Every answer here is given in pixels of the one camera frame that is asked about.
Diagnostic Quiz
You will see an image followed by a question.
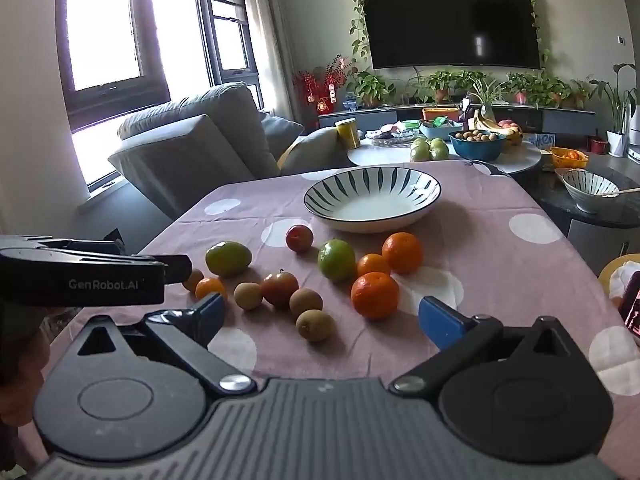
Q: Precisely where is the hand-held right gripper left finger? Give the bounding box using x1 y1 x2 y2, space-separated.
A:
75 292 257 395

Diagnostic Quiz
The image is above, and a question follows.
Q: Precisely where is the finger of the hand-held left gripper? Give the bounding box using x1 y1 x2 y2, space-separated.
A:
125 254 192 284

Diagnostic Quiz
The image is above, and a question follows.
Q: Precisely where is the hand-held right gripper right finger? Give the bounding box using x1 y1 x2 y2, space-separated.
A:
390 296 588 395

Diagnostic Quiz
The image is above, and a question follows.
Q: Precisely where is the brown kiwi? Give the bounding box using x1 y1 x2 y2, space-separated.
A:
296 309 336 342
289 288 324 318
234 282 264 311

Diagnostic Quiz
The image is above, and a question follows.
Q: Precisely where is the lumpy green apple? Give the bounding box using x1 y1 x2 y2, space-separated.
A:
205 241 252 277

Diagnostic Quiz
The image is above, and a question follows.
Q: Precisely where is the large orange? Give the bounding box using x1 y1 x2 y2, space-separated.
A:
351 272 400 320
382 232 424 275

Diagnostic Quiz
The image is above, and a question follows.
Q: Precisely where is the red apple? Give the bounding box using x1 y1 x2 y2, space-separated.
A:
261 270 300 308

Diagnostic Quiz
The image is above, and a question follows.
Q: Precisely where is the medium orange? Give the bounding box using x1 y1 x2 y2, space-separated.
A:
357 253 392 279

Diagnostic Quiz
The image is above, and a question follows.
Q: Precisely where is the dark red plum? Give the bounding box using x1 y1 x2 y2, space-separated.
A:
285 225 314 253

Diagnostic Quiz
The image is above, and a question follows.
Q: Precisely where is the round green apple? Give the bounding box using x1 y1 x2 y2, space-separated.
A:
318 239 357 281

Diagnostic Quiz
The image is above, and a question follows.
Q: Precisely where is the striped ceramic bowl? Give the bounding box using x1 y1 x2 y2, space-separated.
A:
303 167 443 234

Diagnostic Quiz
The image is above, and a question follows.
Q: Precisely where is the person's left hand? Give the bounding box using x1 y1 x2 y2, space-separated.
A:
0 305 51 428

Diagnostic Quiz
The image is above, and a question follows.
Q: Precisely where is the grey sofa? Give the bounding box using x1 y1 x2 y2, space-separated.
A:
108 81 306 221

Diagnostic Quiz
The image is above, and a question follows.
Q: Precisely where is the dark stone side table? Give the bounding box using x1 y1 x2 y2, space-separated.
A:
520 152 640 276

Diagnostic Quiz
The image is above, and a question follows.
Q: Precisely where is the grey cushion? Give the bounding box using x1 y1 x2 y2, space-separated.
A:
260 110 306 161

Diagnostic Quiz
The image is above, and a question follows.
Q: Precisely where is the blue bowl of nuts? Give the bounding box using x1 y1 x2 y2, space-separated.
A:
448 130 507 162

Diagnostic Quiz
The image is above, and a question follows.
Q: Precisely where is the round white coffee table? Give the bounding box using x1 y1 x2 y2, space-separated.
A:
347 132 543 176

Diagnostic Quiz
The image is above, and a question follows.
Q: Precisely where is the grey sofa armrest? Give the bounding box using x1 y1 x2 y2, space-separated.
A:
280 126 351 176

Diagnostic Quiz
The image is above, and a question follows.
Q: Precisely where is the light blue container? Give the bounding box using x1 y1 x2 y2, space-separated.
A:
419 120 463 141

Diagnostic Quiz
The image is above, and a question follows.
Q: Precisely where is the glass snack dish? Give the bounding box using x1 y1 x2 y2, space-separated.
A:
365 124 418 147

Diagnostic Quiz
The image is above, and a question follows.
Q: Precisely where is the smartphone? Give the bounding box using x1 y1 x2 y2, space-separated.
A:
617 270 640 337

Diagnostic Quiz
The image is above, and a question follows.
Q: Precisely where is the small striped bowl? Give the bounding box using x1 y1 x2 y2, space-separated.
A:
555 168 621 214

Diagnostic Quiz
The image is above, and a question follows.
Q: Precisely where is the bunch of bananas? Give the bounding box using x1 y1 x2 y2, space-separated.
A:
472 110 523 145

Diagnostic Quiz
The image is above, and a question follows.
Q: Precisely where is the orange box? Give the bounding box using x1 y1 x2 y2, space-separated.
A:
422 106 461 122

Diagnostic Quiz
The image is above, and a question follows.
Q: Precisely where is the orange bowl of mandarins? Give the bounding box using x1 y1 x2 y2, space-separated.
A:
550 146 590 168

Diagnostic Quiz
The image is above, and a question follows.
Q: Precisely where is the yellow tin can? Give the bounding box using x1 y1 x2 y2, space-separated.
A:
335 118 361 149

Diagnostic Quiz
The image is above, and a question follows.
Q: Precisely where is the spider plant in pot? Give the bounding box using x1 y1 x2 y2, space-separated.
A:
470 77 508 122

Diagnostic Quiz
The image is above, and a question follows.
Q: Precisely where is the red flower decoration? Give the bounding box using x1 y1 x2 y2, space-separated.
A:
292 56 352 114

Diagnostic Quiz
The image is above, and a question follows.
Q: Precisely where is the leafy potted plant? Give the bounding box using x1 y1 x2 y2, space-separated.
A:
425 70 467 103
352 71 397 108

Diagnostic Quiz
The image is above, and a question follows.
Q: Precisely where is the narrow dark-framed window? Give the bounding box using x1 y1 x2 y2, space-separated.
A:
192 0 266 111

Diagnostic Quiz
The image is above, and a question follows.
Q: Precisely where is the large dark-framed window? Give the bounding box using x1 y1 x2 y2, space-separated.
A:
55 0 172 133

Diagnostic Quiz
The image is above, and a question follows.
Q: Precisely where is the row of small potted plants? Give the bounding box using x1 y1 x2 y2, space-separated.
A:
505 71 593 110

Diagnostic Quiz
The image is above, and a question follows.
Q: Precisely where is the tall plant in white pot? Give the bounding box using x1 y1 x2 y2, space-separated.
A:
590 62 640 157

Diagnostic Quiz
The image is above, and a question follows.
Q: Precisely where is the green vine around television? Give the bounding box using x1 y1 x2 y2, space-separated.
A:
346 0 551 68

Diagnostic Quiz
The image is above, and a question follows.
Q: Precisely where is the black wall socket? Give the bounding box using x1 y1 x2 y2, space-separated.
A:
102 229 126 256

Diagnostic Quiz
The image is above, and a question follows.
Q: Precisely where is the black wall television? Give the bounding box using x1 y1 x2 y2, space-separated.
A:
357 0 543 70

